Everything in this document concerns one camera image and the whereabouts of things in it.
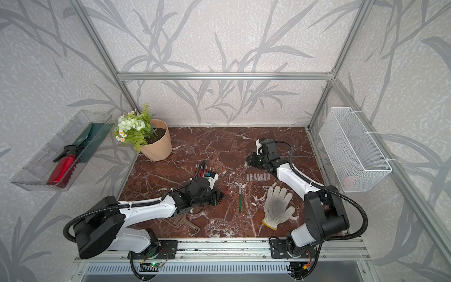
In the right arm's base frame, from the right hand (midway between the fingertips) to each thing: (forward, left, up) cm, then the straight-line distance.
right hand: (245, 157), depth 89 cm
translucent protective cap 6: (-4, -11, -13) cm, 17 cm away
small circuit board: (-44, +38, -12) cm, 59 cm away
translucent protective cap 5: (-4, -9, -13) cm, 16 cm away
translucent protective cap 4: (-4, -7, -13) cm, 16 cm away
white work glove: (-21, -15, -13) cm, 29 cm away
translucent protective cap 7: (-4, -13, -13) cm, 19 cm away
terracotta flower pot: (+9, +47, -3) cm, 48 cm away
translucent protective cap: (-4, -1, -13) cm, 14 cm away
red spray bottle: (-19, +63, +23) cm, 70 cm away
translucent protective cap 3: (-4, -5, -13) cm, 14 cm away
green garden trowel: (-6, +65, +20) cm, 68 cm away
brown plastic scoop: (-27, +33, -13) cm, 44 cm away
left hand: (-17, +10, -7) cm, 21 cm away
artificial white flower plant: (+6, +51, +17) cm, 54 cm away
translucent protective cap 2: (-4, -3, -13) cm, 14 cm away
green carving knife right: (-16, +3, -13) cm, 21 cm away
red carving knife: (0, +28, -13) cm, 31 cm away
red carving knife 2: (-13, +10, -9) cm, 19 cm away
